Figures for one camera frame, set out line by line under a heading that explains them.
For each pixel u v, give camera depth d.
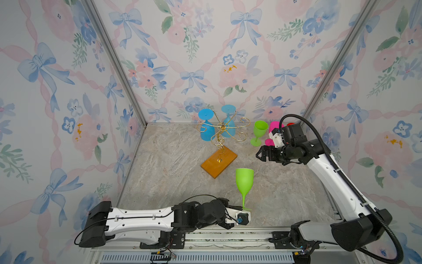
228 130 0.88
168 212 0.49
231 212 0.57
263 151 0.68
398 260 0.36
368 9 0.69
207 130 0.85
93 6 0.69
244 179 0.70
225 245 0.73
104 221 0.42
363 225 0.38
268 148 0.66
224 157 1.02
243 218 0.52
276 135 0.69
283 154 0.62
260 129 0.97
